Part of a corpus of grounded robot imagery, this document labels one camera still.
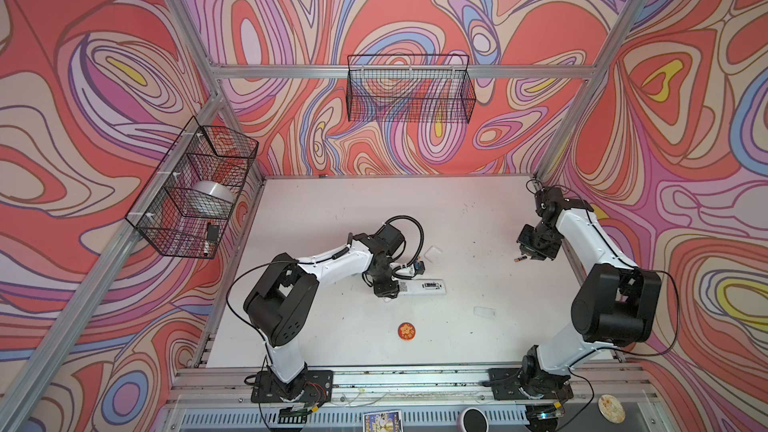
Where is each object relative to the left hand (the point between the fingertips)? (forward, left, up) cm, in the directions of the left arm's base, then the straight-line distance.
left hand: (395, 282), depth 88 cm
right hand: (+4, -39, +7) cm, 40 cm away
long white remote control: (-1, -8, 0) cm, 8 cm away
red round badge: (-13, -3, -3) cm, 14 cm away
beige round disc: (-31, -51, -3) cm, 60 cm away
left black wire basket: (+8, +54, +26) cm, 60 cm away
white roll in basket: (+8, +44, +30) cm, 54 cm away
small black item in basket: (+3, +46, +22) cm, 51 cm away
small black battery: (+9, -41, -2) cm, 42 cm away
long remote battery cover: (-8, -26, -3) cm, 28 cm away
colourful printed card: (-34, +4, -1) cm, 34 cm away
